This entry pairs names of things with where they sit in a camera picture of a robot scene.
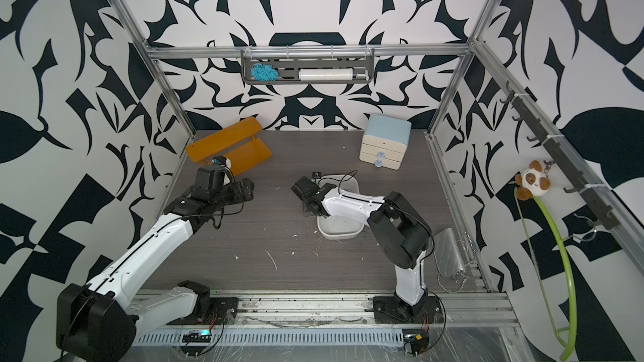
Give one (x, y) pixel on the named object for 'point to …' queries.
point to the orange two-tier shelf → (236, 142)
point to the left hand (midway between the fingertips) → (236, 181)
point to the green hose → (561, 337)
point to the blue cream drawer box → (385, 141)
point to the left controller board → (197, 336)
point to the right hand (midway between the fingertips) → (309, 204)
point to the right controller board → (418, 342)
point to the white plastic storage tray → (336, 227)
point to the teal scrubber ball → (264, 72)
